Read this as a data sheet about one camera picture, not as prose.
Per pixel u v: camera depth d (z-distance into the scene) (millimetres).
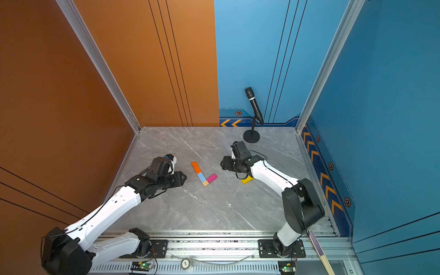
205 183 917
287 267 710
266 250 725
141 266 707
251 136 1150
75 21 725
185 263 655
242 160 680
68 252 379
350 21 725
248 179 939
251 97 966
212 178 960
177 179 710
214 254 728
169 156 738
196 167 998
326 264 695
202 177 940
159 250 736
